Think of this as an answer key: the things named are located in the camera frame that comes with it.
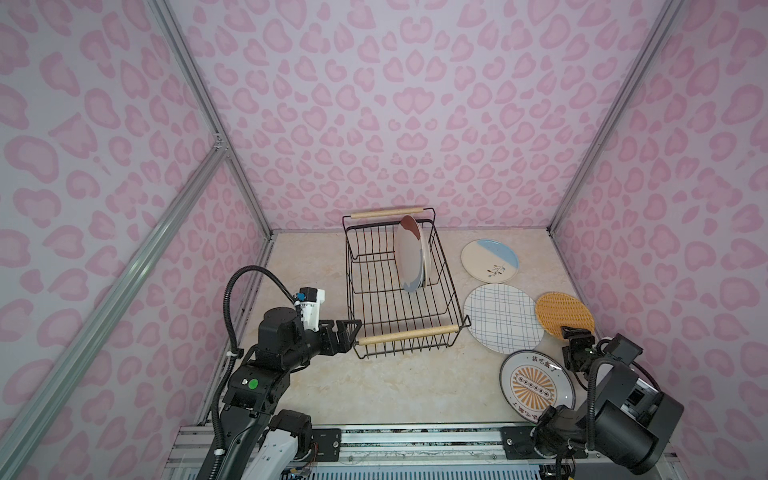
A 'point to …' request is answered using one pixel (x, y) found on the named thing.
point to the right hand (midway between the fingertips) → (565, 330)
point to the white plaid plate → (503, 318)
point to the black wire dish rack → (399, 290)
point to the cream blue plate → (489, 261)
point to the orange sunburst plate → (531, 381)
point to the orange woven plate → (555, 310)
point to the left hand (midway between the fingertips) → (347, 319)
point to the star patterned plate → (425, 241)
